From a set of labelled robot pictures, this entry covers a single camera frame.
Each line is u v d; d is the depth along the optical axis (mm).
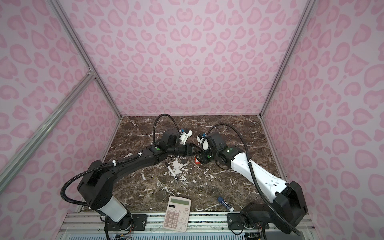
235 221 735
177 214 745
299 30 760
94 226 730
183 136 765
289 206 393
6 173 498
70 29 751
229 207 762
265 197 402
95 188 445
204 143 689
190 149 719
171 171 900
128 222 668
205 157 690
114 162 483
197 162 930
